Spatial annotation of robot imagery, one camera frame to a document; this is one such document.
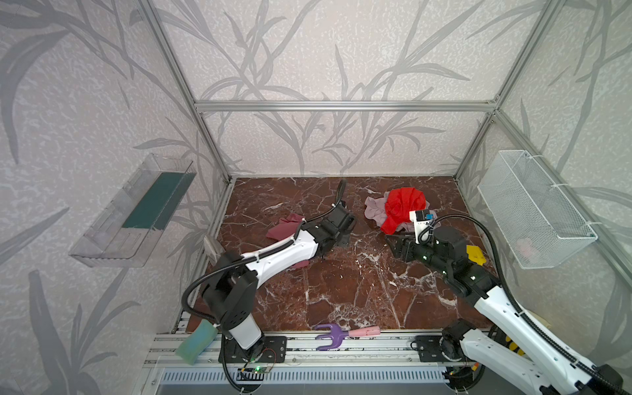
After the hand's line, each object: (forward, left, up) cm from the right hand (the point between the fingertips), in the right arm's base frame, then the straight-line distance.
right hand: (393, 228), depth 75 cm
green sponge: (-28, +60, -20) cm, 69 cm away
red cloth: (+21, -9, -15) cm, 27 cm away
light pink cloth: (+23, 0, -21) cm, 31 cm away
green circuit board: (-34, +41, -22) cm, 58 cm away
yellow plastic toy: (+4, -39, -26) cm, 47 cm away
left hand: (+7, +15, -9) cm, 19 cm away
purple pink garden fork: (-26, +17, -21) cm, 37 cm away
